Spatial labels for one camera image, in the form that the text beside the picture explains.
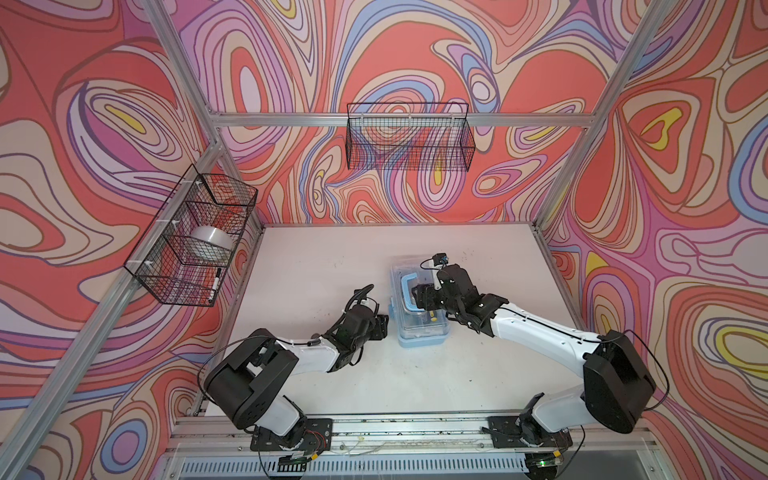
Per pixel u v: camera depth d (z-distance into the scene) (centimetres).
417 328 80
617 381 42
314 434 73
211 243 70
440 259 75
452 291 65
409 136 96
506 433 74
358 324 69
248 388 44
